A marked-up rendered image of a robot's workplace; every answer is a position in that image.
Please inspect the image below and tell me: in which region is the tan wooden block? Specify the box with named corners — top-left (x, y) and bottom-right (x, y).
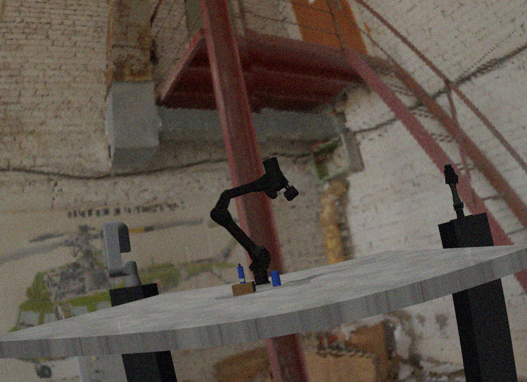
top-left (232, 281), bottom-right (256, 296)

